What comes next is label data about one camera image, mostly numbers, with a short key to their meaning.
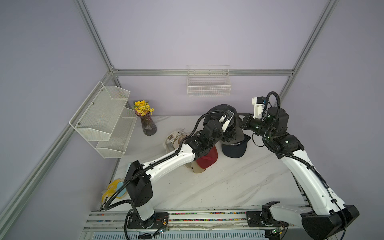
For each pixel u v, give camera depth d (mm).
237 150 964
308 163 430
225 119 595
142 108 907
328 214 377
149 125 1016
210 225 732
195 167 877
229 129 652
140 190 416
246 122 583
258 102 591
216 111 813
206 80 1069
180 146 522
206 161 927
